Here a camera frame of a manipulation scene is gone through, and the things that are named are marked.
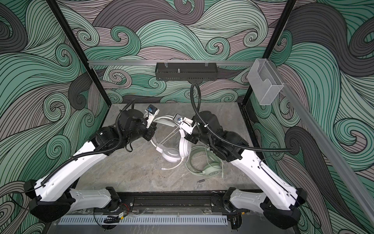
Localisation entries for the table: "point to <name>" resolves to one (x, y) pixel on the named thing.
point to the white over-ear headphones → (169, 154)
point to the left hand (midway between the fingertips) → (155, 122)
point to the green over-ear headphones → (212, 169)
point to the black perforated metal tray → (186, 71)
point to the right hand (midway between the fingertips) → (187, 121)
